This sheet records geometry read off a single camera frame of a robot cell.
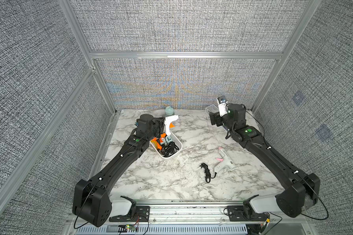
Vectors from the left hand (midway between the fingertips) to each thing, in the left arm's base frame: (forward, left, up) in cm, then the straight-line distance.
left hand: (169, 116), depth 77 cm
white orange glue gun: (-2, +1, -4) cm, 5 cm away
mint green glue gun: (+2, +2, -25) cm, 25 cm away
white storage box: (-3, -6, -24) cm, 25 cm away
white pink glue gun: (-14, -33, -27) cm, 45 cm away
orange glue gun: (-2, +9, -21) cm, 23 cm away
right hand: (+3, -27, +4) cm, 28 cm away
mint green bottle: (+24, +1, -20) cm, 31 cm away
